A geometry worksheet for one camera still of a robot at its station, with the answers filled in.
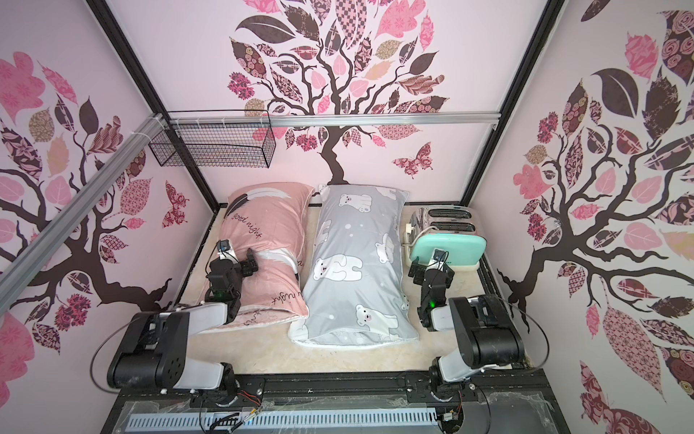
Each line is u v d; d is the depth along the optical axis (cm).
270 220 98
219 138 95
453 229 93
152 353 44
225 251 75
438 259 79
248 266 83
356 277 82
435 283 68
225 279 69
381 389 76
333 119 95
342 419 70
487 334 46
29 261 52
